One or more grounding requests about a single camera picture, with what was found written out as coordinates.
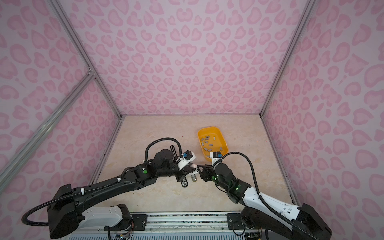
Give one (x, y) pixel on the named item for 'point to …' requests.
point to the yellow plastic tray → (211, 139)
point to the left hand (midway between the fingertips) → (195, 164)
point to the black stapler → (184, 182)
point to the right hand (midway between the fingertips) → (199, 167)
